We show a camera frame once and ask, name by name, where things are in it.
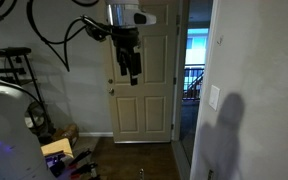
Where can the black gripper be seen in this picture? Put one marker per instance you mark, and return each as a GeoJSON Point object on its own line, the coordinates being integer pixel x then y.
{"type": "Point", "coordinates": [125, 38]}

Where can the white wall light switch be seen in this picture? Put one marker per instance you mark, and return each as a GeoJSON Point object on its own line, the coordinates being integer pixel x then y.
{"type": "Point", "coordinates": [214, 97]}

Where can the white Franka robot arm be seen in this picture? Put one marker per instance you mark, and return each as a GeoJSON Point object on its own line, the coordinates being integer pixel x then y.
{"type": "Point", "coordinates": [124, 13]}

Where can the metal deadbolt lock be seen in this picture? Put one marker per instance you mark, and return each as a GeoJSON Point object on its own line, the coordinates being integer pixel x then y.
{"type": "Point", "coordinates": [110, 81]}

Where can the metal door knob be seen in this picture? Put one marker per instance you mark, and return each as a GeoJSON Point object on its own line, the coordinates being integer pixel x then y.
{"type": "Point", "coordinates": [111, 91]}

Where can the beige panel door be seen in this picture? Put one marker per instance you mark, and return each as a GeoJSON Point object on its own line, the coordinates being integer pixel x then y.
{"type": "Point", "coordinates": [150, 100]}

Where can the black balcony railing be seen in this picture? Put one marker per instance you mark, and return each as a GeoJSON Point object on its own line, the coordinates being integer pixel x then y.
{"type": "Point", "coordinates": [193, 80]}

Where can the brown paper bag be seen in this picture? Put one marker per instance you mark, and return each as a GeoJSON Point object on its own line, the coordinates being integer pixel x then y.
{"type": "Point", "coordinates": [67, 131]}

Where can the tan cardboard box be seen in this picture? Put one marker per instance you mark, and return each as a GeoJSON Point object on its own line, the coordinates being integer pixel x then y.
{"type": "Point", "coordinates": [57, 146]}

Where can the red and black clamp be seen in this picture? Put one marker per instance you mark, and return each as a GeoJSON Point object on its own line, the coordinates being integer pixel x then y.
{"type": "Point", "coordinates": [80, 163]}

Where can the round grey hoop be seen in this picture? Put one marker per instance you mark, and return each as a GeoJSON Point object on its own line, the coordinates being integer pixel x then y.
{"type": "Point", "coordinates": [34, 124]}

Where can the black metal shelf rack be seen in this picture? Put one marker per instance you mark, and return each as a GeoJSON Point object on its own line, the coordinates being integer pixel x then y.
{"type": "Point", "coordinates": [14, 51]}

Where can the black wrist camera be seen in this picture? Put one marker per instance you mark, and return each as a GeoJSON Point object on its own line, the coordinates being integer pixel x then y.
{"type": "Point", "coordinates": [98, 32]}

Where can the small metal wall hook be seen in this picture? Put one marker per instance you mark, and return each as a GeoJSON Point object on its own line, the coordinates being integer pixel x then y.
{"type": "Point", "coordinates": [220, 40]}

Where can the small metal post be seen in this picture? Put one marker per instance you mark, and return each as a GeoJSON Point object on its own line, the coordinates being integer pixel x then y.
{"type": "Point", "coordinates": [141, 174]}

